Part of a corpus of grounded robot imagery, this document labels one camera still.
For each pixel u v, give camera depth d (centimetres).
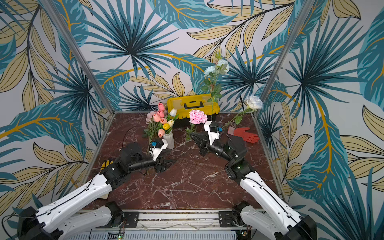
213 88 79
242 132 106
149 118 104
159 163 60
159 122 75
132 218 73
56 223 41
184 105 100
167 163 63
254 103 64
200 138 58
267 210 45
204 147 55
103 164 90
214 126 52
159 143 57
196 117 53
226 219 73
